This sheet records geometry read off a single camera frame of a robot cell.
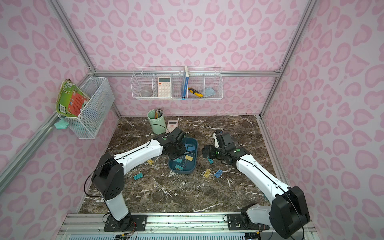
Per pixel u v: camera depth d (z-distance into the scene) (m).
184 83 0.86
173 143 0.64
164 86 0.94
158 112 1.00
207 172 0.89
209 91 1.01
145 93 0.96
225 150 0.62
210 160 0.94
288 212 0.39
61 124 0.63
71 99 0.73
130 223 0.68
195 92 0.98
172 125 1.13
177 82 0.98
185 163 0.93
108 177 0.46
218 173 0.88
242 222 0.72
